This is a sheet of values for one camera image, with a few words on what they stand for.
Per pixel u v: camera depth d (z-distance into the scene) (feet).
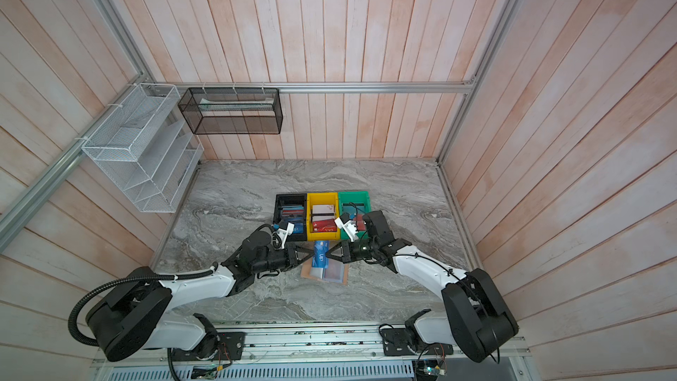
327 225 3.22
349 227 2.55
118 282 1.39
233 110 3.45
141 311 1.40
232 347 2.41
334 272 2.82
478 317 1.38
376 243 2.22
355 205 3.52
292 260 2.38
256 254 2.17
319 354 2.40
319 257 2.62
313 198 3.27
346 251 2.35
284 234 2.57
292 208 3.31
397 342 2.40
